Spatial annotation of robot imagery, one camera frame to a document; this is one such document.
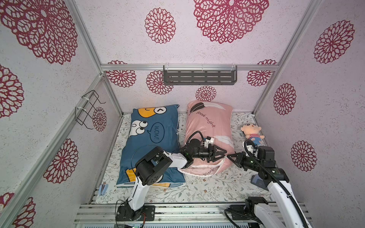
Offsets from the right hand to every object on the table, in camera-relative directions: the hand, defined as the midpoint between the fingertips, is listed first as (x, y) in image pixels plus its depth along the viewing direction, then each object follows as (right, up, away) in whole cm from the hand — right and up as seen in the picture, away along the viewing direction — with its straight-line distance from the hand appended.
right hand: (227, 155), depth 75 cm
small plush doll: (+26, +12, +26) cm, 39 cm away
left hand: (0, 0, +1) cm, 1 cm away
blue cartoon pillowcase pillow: (-48, +14, +25) cm, 56 cm away
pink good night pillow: (-3, +20, +21) cm, 29 cm away
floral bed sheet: (+6, -20, +8) cm, 22 cm away
